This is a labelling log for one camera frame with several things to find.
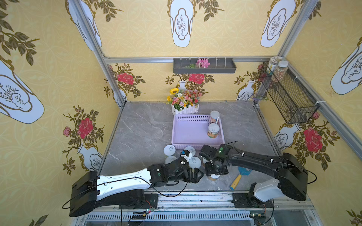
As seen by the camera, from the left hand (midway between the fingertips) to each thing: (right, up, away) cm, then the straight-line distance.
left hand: (193, 171), depth 75 cm
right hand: (+11, -2, +6) cm, 13 cm away
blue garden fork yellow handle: (+30, -4, +8) cm, 31 cm away
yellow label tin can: (+1, +2, +7) cm, 8 cm away
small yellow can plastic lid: (+11, -2, -1) cm, 11 cm away
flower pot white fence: (-5, +39, +25) cm, 46 cm away
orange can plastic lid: (+15, +19, +20) cm, 31 cm away
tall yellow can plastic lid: (+15, +29, +18) cm, 38 cm away
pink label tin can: (-1, +8, +12) cm, 14 cm away
